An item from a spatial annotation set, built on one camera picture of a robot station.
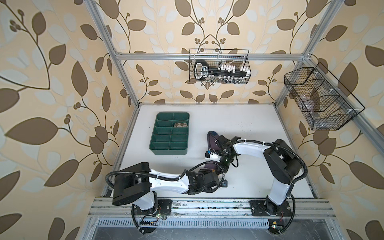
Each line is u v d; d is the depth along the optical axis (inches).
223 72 32.5
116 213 29.1
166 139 39.5
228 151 27.2
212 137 31.1
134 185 17.0
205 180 24.3
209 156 31.7
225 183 27.5
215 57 35.3
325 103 28.7
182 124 40.1
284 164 19.0
